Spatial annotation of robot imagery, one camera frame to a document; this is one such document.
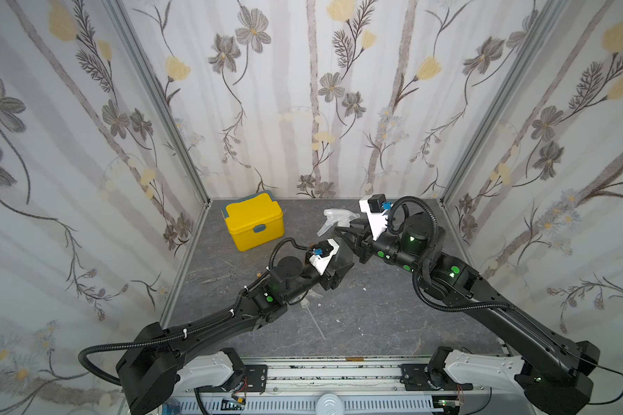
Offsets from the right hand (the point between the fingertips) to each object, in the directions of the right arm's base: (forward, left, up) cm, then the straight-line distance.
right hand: (348, 229), depth 57 cm
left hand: (+1, -1, -14) cm, 14 cm away
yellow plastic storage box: (+23, +30, -30) cm, 49 cm away
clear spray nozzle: (-3, +10, -41) cm, 42 cm away
